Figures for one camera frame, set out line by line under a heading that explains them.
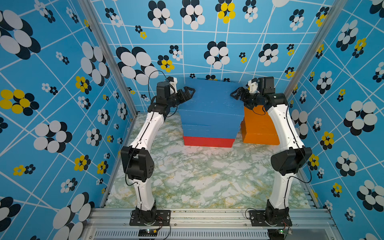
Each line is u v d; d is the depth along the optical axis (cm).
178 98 75
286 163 54
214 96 77
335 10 69
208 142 101
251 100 68
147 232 72
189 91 78
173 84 75
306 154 50
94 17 72
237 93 69
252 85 71
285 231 68
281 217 66
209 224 73
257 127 96
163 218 73
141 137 53
